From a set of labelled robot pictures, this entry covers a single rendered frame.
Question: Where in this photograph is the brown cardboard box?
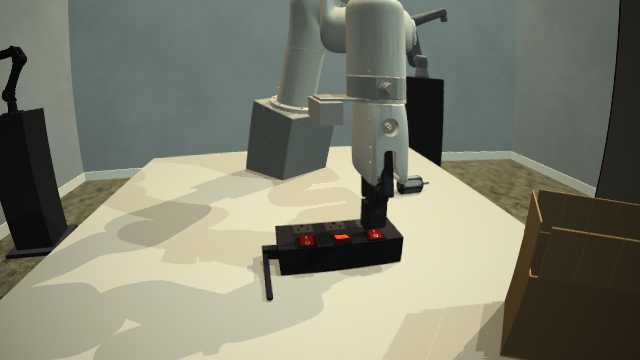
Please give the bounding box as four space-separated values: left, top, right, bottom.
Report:
500 189 640 360

